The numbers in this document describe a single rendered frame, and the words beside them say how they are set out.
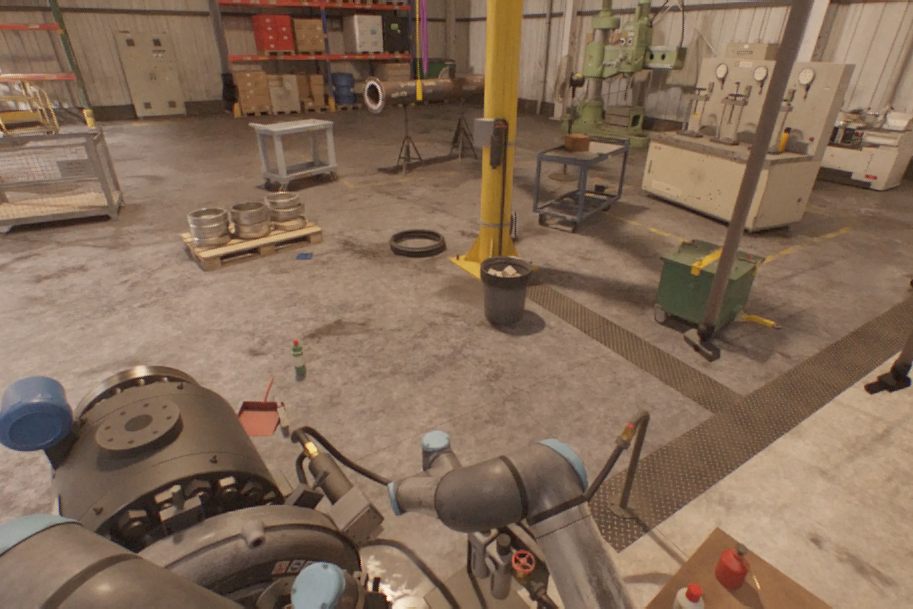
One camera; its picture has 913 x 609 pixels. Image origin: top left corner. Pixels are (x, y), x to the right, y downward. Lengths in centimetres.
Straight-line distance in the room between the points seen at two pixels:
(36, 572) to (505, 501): 62
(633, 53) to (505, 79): 749
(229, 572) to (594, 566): 75
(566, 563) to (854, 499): 232
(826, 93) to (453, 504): 619
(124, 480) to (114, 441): 13
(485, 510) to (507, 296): 278
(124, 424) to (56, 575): 120
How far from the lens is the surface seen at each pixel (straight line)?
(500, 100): 419
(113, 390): 218
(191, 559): 124
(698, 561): 188
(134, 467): 162
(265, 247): 518
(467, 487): 91
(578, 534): 93
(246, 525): 124
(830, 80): 665
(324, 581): 104
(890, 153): 960
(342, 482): 149
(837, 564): 278
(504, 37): 417
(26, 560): 57
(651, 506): 260
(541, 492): 92
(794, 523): 283
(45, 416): 177
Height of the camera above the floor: 190
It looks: 29 degrees down
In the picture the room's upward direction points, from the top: straight up
